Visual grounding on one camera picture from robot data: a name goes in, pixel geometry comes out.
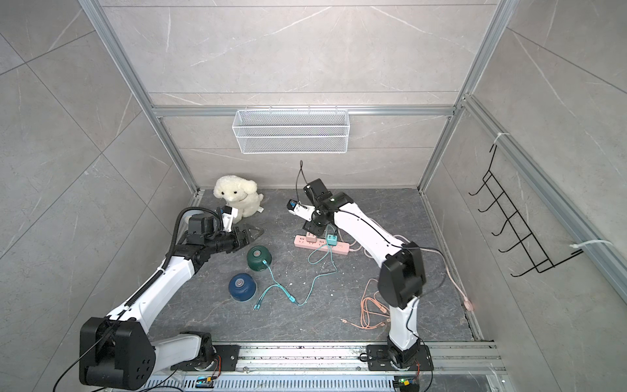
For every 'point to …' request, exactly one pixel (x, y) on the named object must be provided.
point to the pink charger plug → (310, 238)
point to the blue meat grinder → (242, 287)
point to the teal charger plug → (331, 239)
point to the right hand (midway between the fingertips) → (315, 220)
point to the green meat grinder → (255, 256)
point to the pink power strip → (322, 244)
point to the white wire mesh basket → (288, 131)
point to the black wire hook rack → (538, 260)
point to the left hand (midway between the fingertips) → (259, 232)
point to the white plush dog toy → (240, 193)
